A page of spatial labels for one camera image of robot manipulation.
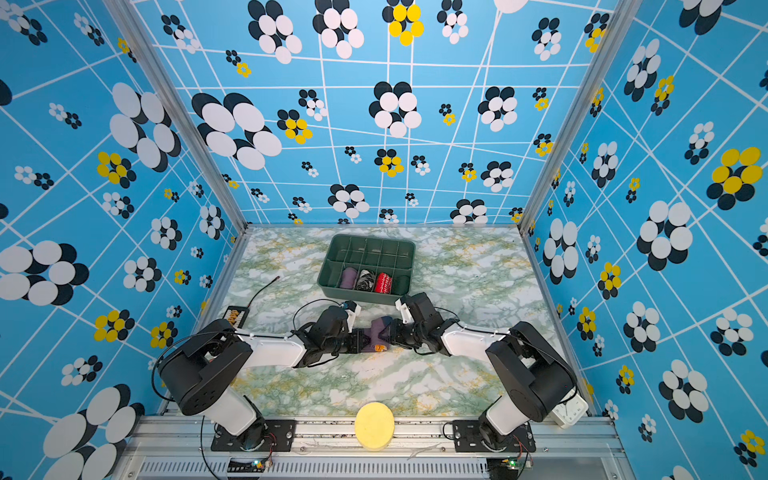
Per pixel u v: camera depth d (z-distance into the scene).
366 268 0.99
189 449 0.74
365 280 0.96
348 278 0.97
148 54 0.75
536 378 0.44
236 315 0.94
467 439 0.72
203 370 0.46
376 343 0.85
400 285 0.96
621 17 0.68
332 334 0.73
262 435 0.68
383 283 0.96
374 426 0.73
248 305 0.97
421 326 0.71
